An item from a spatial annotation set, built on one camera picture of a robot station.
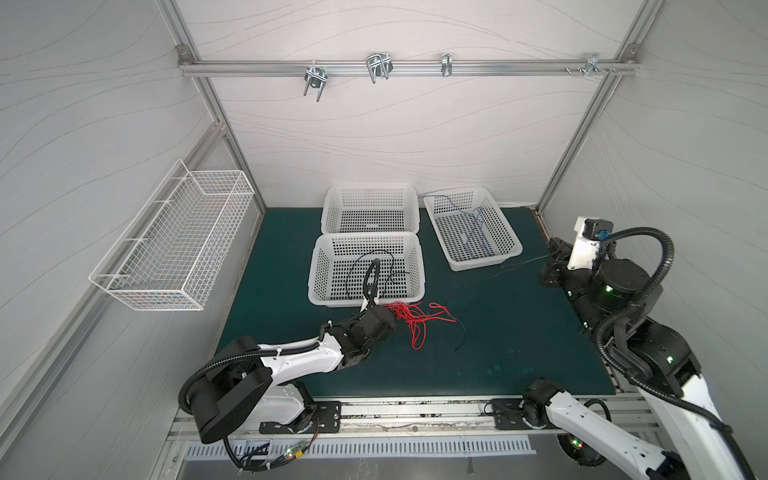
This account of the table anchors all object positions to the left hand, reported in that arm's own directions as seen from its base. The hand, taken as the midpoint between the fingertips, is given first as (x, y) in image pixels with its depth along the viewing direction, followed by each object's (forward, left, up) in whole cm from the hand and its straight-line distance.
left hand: (382, 309), depth 88 cm
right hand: (0, -37, +37) cm, 52 cm away
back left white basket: (+45, +7, -3) cm, 45 cm away
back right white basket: (+37, -33, -5) cm, 50 cm away
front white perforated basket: (+20, +16, -4) cm, 26 cm away
